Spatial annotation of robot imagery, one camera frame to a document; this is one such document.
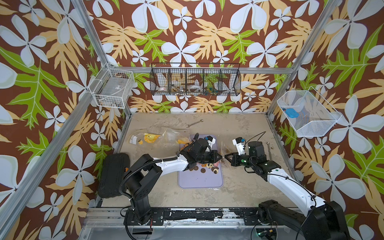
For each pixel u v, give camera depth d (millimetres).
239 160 719
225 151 842
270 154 977
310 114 816
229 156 786
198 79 980
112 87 864
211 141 797
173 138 1039
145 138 950
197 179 869
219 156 826
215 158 735
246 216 735
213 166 911
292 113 858
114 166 849
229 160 786
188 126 1126
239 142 743
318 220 396
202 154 701
